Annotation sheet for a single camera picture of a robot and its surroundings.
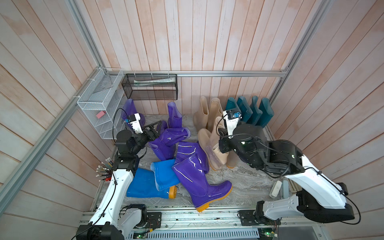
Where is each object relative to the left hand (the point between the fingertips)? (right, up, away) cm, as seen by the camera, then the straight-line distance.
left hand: (159, 125), depth 72 cm
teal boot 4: (+54, +8, +14) cm, 56 cm away
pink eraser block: (-35, +6, +10) cm, 36 cm away
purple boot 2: (+7, +4, +12) cm, 14 cm away
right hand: (+26, -3, -15) cm, 30 cm away
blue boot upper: (+2, -26, +3) cm, 26 cm away
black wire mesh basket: (-14, +28, +32) cm, 45 cm away
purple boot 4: (+14, -14, +14) cm, 24 cm away
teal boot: (+62, +8, +15) cm, 64 cm away
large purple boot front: (+15, -24, +4) cm, 29 cm away
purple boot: (-22, +12, +18) cm, 31 cm away
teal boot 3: (+49, +9, +16) cm, 52 cm away
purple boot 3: (0, -13, +18) cm, 23 cm away
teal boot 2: (+42, +14, +21) cm, 49 cm away
